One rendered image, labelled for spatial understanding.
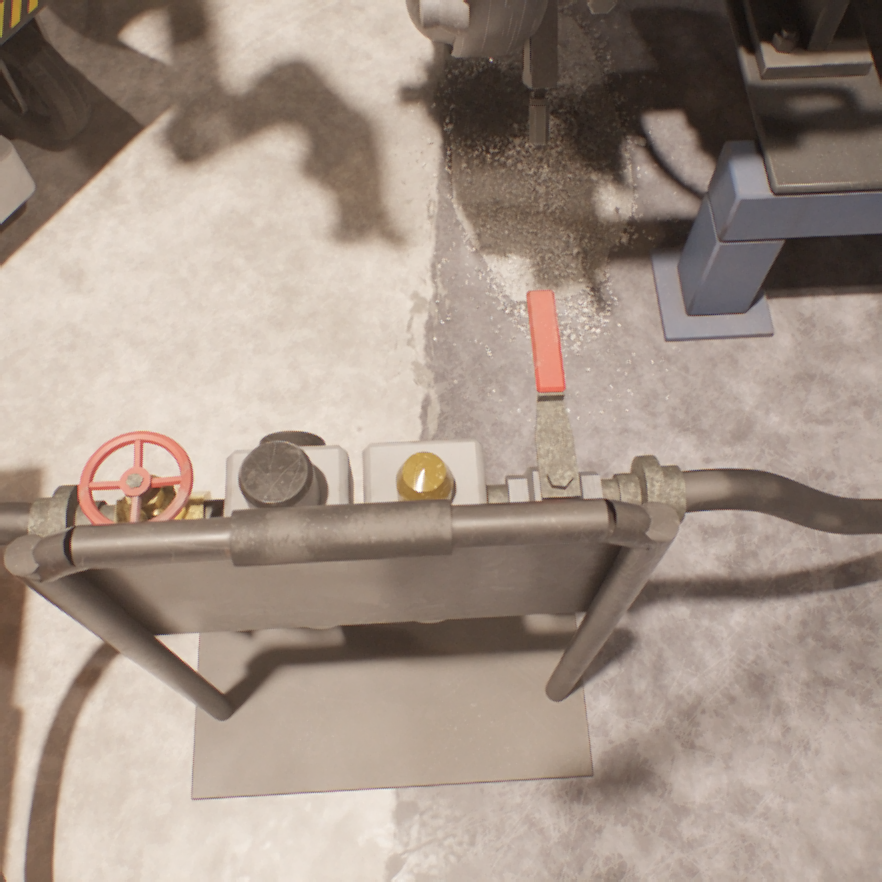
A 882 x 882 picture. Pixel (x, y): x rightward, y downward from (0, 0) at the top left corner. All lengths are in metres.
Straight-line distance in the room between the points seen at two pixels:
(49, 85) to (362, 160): 0.42
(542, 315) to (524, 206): 0.68
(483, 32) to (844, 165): 0.42
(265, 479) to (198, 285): 0.73
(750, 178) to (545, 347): 0.49
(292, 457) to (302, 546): 0.10
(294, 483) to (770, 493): 0.33
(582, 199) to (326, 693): 0.74
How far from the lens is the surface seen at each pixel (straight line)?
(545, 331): 0.68
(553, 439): 0.65
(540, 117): 1.10
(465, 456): 0.66
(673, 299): 1.29
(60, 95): 1.41
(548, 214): 1.34
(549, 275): 1.29
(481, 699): 1.07
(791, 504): 0.73
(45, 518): 0.70
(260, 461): 0.61
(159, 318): 1.30
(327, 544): 0.52
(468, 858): 1.06
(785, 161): 1.12
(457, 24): 0.90
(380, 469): 0.65
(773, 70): 1.19
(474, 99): 1.47
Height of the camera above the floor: 1.06
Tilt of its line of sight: 65 degrees down
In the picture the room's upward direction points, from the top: straight up
